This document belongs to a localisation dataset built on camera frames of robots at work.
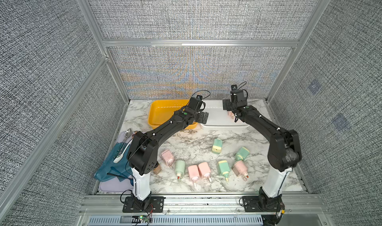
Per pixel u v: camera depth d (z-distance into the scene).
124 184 0.78
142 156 0.48
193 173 0.77
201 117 0.81
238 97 0.70
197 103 0.69
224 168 0.79
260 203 0.67
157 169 0.83
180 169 0.78
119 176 0.82
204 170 0.78
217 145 0.88
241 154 0.84
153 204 0.73
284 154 0.49
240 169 0.78
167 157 0.82
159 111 1.12
